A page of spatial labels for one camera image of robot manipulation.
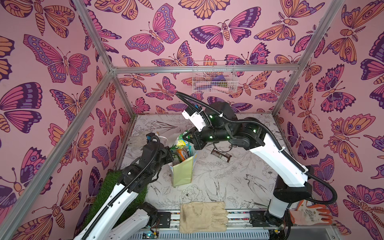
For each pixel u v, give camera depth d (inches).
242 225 28.7
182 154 30.1
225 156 37.3
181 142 22.2
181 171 29.7
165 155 21.5
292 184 16.6
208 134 18.6
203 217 29.4
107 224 15.6
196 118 19.3
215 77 37.3
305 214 28.8
